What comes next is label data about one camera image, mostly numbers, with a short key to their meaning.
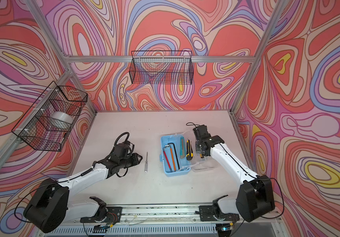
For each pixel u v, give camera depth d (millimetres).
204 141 602
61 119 725
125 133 713
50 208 407
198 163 799
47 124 735
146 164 908
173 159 934
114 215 730
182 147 888
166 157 933
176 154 952
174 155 954
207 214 728
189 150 878
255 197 408
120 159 678
